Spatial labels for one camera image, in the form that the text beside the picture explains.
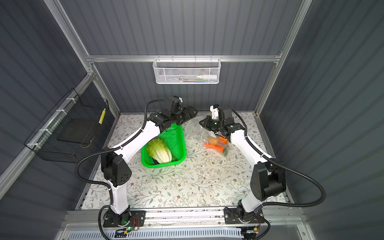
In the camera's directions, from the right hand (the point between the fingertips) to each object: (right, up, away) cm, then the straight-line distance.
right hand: (200, 123), depth 83 cm
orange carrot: (+12, -16, +14) cm, 25 cm away
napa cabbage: (-25, -16, +6) cm, 30 cm away
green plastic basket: (-18, -11, +22) cm, 31 cm away
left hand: (-4, +6, 0) cm, 7 cm away
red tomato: (+16, -10, +13) cm, 23 cm away
